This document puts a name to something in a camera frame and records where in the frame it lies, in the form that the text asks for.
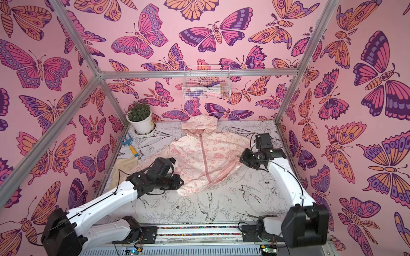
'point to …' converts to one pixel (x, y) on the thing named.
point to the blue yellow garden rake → (128, 142)
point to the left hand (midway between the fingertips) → (185, 181)
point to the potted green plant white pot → (140, 114)
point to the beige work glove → (121, 167)
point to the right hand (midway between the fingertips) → (241, 157)
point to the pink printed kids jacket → (209, 159)
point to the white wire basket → (206, 82)
